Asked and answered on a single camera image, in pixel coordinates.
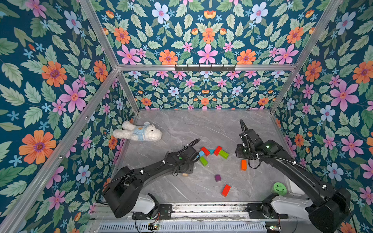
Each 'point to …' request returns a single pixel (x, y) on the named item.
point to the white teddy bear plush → (147, 132)
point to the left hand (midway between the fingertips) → (190, 169)
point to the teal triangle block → (211, 151)
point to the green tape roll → (279, 188)
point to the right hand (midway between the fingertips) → (239, 149)
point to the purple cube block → (217, 177)
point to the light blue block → (201, 153)
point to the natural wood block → (185, 174)
